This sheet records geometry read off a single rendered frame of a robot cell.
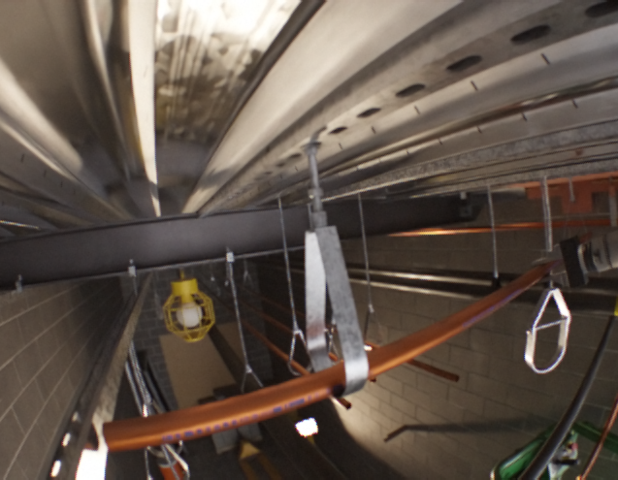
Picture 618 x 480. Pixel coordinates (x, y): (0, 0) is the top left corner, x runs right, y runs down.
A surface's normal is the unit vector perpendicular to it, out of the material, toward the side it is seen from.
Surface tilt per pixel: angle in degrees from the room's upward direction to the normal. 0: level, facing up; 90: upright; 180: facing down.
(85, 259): 90
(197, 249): 90
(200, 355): 90
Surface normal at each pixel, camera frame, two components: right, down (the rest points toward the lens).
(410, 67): -0.88, 0.12
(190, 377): 0.46, -0.02
